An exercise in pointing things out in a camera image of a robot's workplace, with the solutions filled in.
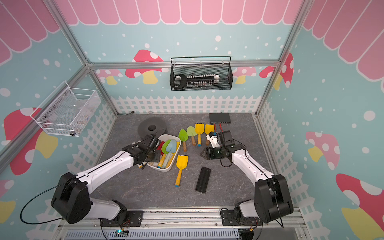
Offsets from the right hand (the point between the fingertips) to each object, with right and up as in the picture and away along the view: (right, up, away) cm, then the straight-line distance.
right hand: (204, 153), depth 85 cm
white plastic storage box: (-30, -8, +4) cm, 31 cm away
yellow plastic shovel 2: (-14, -7, +9) cm, 18 cm away
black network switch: (+14, +22, +35) cm, 44 cm away
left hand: (-28, -3, +1) cm, 28 cm away
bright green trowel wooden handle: (-14, +9, +21) cm, 27 cm away
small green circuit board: (-42, -37, -12) cm, 58 cm away
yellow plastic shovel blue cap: (-2, +14, +25) cm, 29 cm away
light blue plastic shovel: (-22, +1, +15) cm, 26 cm away
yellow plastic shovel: (+5, +15, +25) cm, 30 cm away
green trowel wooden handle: (-9, +12, +25) cm, 29 cm away
